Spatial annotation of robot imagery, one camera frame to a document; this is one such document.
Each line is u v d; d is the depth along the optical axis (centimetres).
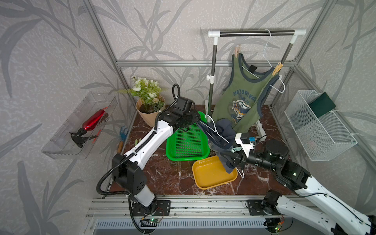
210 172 83
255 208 73
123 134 107
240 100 92
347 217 41
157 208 72
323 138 63
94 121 66
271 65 68
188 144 99
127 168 41
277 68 64
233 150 57
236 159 53
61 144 60
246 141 49
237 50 84
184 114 59
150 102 97
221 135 61
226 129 101
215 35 63
